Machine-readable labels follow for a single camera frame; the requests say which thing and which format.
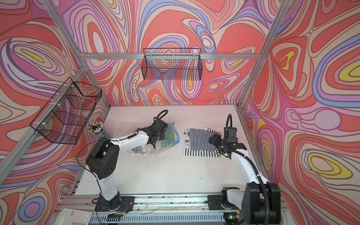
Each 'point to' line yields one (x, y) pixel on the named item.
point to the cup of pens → (97, 129)
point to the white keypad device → (70, 216)
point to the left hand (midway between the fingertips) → (162, 134)
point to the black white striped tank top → (187, 152)
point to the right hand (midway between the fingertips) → (214, 144)
